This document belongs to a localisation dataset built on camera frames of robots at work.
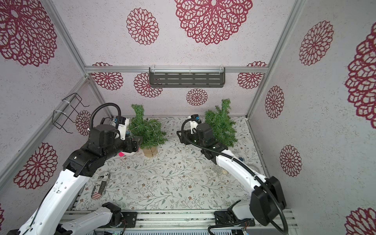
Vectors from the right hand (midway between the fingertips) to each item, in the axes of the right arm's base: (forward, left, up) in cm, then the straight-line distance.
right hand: (184, 129), depth 76 cm
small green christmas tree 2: (+7, -22, -5) cm, 24 cm away
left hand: (-10, +22, +4) cm, 24 cm away
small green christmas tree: (+1, +18, -2) cm, 19 cm away
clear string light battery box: (-10, -21, -27) cm, 36 cm away
